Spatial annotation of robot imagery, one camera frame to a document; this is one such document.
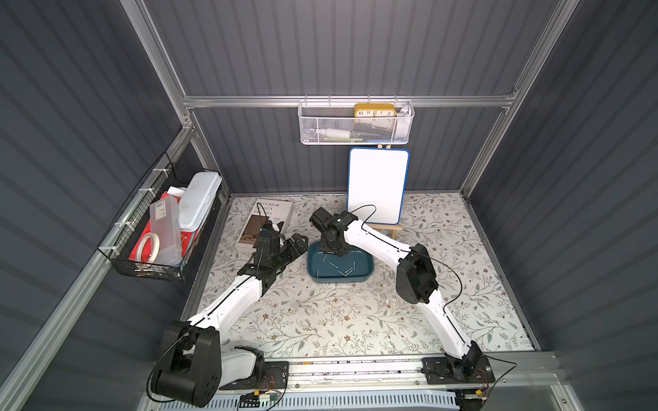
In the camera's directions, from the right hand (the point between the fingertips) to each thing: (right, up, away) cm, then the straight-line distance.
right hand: (333, 246), depth 95 cm
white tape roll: (-44, +4, -32) cm, 55 cm away
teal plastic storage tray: (+9, -7, +1) cm, 11 cm away
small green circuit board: (-23, -41, -23) cm, 52 cm away
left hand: (-10, +2, -9) cm, 14 cm away
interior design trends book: (-31, +14, +15) cm, 37 cm away
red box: (-40, +5, -25) cm, 48 cm away
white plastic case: (-40, +16, -21) cm, 48 cm away
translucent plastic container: (-45, +11, -27) cm, 54 cm away
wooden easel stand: (+21, +7, +4) cm, 23 cm away
